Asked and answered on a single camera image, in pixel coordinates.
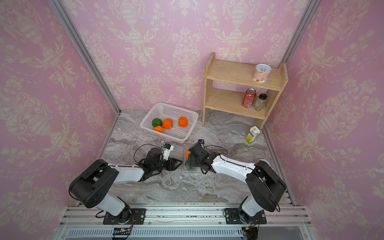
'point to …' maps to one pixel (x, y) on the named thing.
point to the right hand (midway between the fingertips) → (194, 160)
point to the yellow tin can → (265, 161)
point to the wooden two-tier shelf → (244, 89)
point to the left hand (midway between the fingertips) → (180, 163)
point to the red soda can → (249, 98)
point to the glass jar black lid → (260, 102)
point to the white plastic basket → (163, 111)
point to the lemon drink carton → (252, 134)
